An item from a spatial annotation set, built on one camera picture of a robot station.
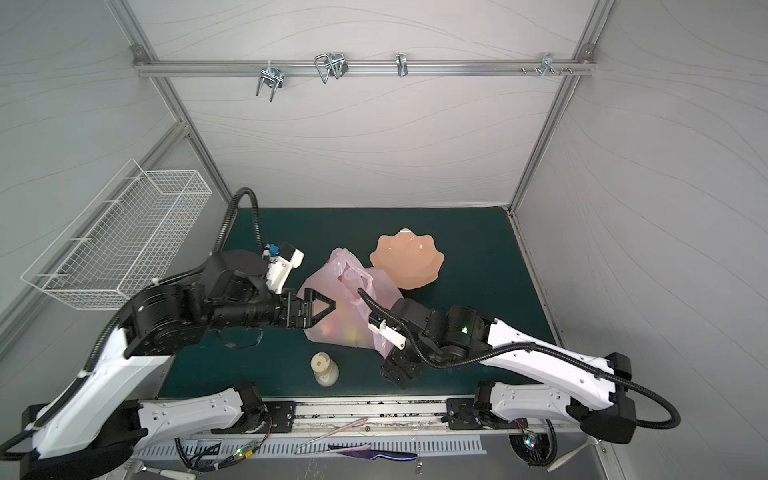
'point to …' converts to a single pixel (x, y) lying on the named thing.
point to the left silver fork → (170, 474)
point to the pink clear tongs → (299, 451)
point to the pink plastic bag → (339, 278)
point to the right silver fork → (587, 441)
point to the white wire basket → (117, 234)
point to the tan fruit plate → (412, 260)
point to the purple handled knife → (372, 453)
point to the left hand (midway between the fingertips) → (324, 301)
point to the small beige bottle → (325, 368)
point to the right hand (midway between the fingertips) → (398, 345)
